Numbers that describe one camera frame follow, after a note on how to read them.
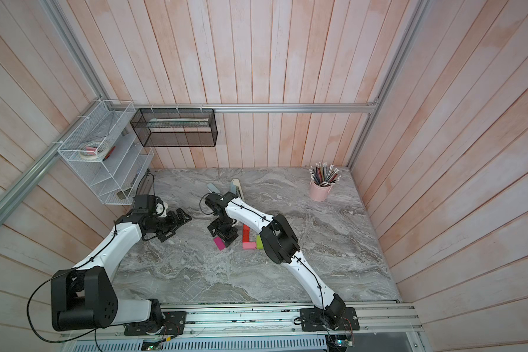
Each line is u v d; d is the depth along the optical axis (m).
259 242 0.92
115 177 0.78
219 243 0.93
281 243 0.63
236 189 1.07
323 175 1.02
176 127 1.02
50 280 0.41
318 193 1.03
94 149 0.73
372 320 0.76
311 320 0.73
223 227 0.83
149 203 0.70
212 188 1.09
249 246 0.91
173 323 0.73
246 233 0.95
